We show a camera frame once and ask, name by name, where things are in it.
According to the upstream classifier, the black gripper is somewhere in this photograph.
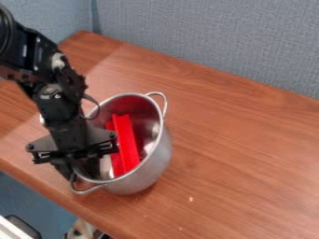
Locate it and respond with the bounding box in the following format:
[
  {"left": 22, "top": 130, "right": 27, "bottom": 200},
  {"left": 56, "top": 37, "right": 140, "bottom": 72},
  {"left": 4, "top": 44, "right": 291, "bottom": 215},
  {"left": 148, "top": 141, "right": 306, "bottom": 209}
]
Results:
[{"left": 27, "top": 117, "right": 119, "bottom": 180}]

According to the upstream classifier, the red plastic block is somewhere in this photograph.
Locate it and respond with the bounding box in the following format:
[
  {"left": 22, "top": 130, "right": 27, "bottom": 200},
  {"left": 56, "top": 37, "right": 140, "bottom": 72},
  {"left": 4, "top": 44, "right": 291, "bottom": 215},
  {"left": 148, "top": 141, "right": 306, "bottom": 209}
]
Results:
[{"left": 104, "top": 114, "right": 140, "bottom": 176}]

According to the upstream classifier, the metal pot with handles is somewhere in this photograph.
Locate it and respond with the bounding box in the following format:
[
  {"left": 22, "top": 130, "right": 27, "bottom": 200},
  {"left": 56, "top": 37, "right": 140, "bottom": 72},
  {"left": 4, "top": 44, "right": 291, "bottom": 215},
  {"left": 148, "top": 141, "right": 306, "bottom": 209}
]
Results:
[{"left": 70, "top": 91, "right": 172, "bottom": 195}]

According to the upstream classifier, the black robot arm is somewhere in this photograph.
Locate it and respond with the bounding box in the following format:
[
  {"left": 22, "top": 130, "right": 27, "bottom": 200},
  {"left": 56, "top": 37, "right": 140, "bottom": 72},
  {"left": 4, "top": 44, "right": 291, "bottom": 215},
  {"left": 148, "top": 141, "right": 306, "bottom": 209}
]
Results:
[{"left": 0, "top": 4, "right": 119, "bottom": 179}]

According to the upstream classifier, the black grey device on floor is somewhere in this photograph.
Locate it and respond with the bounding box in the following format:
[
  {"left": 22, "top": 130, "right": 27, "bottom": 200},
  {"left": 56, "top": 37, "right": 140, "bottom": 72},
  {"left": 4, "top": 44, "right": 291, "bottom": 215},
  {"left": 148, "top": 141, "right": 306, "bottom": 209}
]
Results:
[{"left": 0, "top": 215, "right": 43, "bottom": 239}]

